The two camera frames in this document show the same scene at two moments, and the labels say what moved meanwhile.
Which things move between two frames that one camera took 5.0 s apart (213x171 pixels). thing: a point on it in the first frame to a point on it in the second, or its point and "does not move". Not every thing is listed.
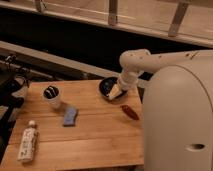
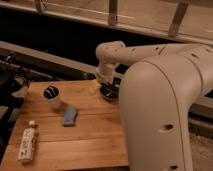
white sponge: (114, 91) to (93, 86)
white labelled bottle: (28, 143) does not move
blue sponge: (69, 115) does not move
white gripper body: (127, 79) to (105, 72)
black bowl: (106, 85) does not move
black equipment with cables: (11, 77) does not move
